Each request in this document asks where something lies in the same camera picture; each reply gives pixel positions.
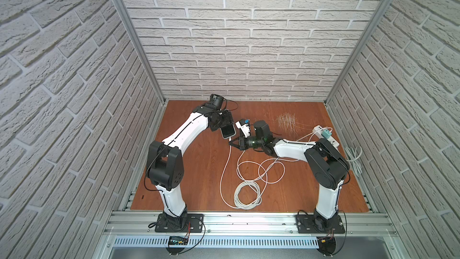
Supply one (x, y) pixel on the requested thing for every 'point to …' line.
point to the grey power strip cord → (356, 168)
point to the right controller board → (327, 245)
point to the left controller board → (178, 240)
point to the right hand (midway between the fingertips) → (225, 147)
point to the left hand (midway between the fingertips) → (227, 117)
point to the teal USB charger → (326, 133)
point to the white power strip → (332, 139)
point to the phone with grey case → (227, 131)
